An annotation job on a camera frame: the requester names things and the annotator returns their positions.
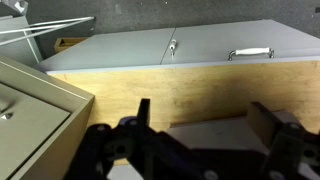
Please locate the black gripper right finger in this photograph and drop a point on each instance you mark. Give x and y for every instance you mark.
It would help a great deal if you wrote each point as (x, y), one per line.
(293, 146)

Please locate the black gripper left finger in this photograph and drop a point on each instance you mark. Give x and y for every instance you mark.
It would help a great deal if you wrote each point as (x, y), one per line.
(100, 150)

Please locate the beige metal cabinet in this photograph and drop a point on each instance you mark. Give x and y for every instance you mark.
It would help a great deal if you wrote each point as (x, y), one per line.
(63, 133)

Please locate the small metal drawer knob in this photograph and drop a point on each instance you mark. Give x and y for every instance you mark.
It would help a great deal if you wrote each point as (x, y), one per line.
(6, 116)

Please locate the wooden cabinet with grey doors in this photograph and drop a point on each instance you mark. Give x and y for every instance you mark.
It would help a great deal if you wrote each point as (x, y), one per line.
(200, 90)

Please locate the grey metal cabinet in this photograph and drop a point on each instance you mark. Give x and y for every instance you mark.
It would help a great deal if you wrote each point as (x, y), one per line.
(16, 43)

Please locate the grey flat box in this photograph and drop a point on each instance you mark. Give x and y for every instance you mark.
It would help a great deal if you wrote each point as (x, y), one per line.
(220, 135)

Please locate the small wooden box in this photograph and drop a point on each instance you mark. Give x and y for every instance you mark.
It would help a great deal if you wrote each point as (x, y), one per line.
(66, 42)

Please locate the white metal rod frame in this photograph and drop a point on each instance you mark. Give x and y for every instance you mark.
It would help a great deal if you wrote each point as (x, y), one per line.
(43, 28)

